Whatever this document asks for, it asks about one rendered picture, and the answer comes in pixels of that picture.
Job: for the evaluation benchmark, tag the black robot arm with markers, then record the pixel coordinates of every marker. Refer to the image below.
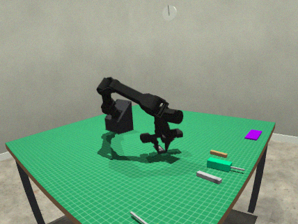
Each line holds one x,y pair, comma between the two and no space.
149,103

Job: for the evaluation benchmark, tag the small tan wooden bar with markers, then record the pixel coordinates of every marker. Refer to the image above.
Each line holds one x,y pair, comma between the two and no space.
221,154

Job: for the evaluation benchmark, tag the black strip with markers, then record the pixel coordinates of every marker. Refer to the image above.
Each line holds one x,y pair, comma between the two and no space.
161,150

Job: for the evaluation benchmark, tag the grey rectangular bar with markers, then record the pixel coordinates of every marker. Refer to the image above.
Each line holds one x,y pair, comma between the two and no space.
209,177

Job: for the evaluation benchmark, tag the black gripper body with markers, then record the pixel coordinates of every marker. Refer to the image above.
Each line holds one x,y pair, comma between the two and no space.
147,138

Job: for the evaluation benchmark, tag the purple rectangular block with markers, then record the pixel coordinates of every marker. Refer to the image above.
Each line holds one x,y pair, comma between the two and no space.
253,135

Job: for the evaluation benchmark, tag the green work mat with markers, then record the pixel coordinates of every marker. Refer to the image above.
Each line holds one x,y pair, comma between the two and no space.
100,176

